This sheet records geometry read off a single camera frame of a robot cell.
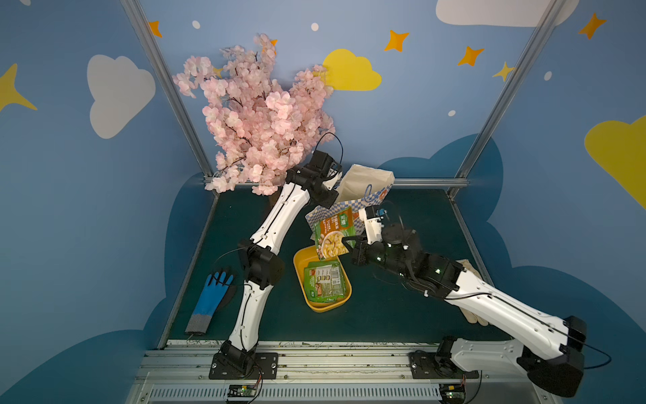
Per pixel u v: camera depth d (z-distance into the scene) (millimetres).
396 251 491
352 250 651
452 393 719
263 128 695
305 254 931
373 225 593
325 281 883
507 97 868
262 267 562
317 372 736
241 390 718
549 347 388
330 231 713
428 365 736
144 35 730
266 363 749
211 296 861
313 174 626
